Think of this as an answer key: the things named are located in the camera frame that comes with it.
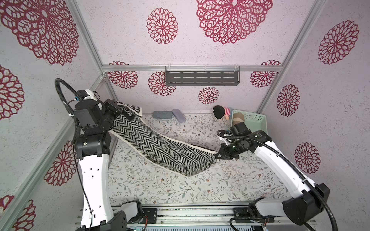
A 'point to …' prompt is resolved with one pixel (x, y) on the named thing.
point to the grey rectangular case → (163, 114)
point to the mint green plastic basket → (254, 121)
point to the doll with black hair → (219, 111)
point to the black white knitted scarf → (180, 159)
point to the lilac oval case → (179, 115)
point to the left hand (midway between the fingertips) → (116, 101)
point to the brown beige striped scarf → (237, 118)
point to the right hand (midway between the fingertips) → (215, 155)
